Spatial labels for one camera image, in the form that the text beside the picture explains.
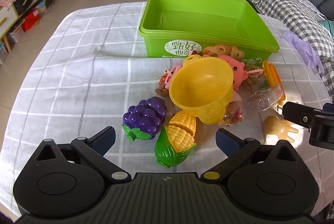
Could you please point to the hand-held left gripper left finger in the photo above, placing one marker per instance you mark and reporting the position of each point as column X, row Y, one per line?
column 105, row 139

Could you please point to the purple toy grapes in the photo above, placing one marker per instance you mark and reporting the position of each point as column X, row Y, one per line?
column 146, row 114

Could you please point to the grey sofa with blankets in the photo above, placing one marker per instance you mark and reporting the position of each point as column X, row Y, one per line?
column 281, row 4

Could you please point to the toy corn with green husk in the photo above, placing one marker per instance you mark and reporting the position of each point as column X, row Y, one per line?
column 169, row 153

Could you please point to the yellow toy corn half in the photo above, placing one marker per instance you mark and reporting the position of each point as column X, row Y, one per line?
column 182, row 120

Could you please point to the brown toy figure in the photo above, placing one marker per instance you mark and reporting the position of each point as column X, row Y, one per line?
column 161, row 85

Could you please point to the pink clear capsule ball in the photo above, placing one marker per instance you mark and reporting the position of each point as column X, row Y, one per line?
column 234, row 111

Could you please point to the clear plastic container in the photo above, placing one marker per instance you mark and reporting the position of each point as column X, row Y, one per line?
column 268, row 97

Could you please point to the beige toy octopus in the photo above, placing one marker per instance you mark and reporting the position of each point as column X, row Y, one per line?
column 274, row 126

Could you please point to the grey grid tablecloth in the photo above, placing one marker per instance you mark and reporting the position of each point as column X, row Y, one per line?
column 78, row 70

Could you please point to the pink toy animal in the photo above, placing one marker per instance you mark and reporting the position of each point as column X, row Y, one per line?
column 238, row 70

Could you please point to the yellow toy bowl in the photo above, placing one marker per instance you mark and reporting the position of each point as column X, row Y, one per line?
column 201, row 85

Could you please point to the purple glove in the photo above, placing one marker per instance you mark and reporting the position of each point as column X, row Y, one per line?
column 302, row 49

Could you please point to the small pink toy box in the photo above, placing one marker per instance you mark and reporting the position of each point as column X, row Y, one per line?
column 169, row 75

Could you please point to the green plastic box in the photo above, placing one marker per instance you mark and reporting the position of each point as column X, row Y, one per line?
column 208, row 23

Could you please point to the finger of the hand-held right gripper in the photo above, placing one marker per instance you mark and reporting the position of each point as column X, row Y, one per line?
column 297, row 113

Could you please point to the teal patterned pillow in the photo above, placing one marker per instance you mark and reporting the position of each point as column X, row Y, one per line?
column 327, row 28

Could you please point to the brown toy piece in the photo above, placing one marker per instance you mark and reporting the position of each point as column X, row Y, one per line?
column 253, row 81

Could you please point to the orange ridged toy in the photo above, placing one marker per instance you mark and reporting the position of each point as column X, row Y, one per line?
column 271, row 73

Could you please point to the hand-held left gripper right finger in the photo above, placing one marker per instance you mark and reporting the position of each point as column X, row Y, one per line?
column 226, row 140

